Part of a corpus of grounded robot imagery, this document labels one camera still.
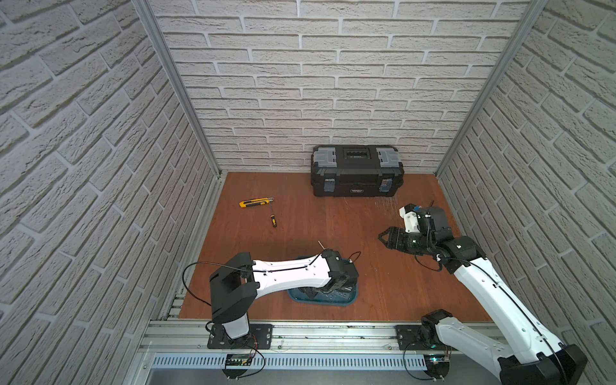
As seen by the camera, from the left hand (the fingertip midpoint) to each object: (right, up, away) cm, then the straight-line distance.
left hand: (300, 278), depth 76 cm
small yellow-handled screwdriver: (-14, +18, +26) cm, 34 cm away
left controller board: (-19, -24, -5) cm, 32 cm away
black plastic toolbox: (+22, +38, +20) cm, 48 cm away
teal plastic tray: (+12, -8, +4) cm, 15 cm away
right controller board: (+42, -24, -7) cm, 48 cm away
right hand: (+29, +13, -1) cm, 32 cm away
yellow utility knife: (-23, +25, +32) cm, 47 cm away
